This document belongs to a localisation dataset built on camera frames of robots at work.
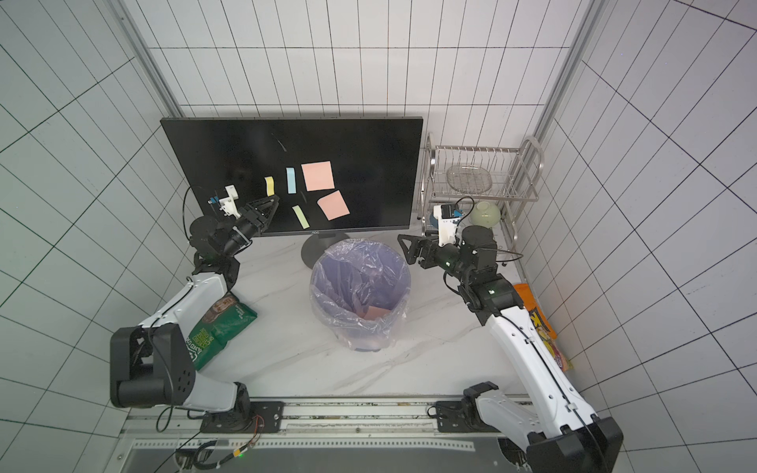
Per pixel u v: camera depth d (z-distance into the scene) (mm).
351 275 824
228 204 712
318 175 757
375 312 839
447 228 605
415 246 606
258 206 729
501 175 959
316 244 1082
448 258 600
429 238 599
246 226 699
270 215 730
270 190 758
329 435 714
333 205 814
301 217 834
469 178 926
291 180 747
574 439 360
